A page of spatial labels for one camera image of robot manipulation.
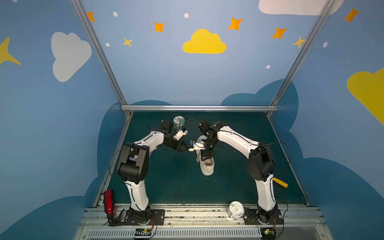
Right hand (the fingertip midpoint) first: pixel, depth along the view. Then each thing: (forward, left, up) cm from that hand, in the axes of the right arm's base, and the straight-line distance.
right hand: (204, 152), depth 89 cm
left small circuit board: (-41, +29, -11) cm, 51 cm away
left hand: (+5, +13, -3) cm, 14 cm away
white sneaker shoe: (-10, -2, +1) cm, 10 cm away
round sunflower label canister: (+24, +18, 0) cm, 30 cm away
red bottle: (-29, +49, -5) cm, 57 cm away
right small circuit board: (-38, -33, -12) cm, 52 cm away
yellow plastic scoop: (-13, -45, -8) cm, 47 cm away
